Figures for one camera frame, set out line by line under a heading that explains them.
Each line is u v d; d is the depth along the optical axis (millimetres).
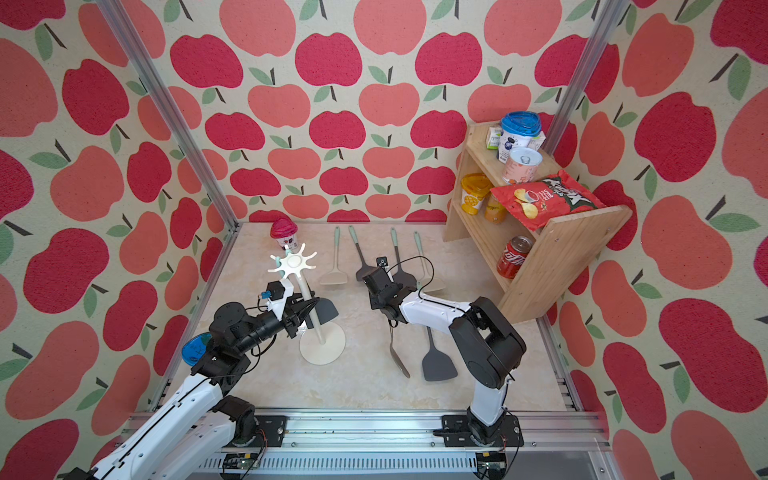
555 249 633
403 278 1063
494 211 894
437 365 847
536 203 626
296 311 660
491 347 486
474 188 891
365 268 1077
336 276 1044
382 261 821
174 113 884
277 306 626
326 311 818
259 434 733
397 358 858
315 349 890
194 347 783
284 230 1071
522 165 673
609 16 695
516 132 692
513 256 719
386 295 716
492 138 787
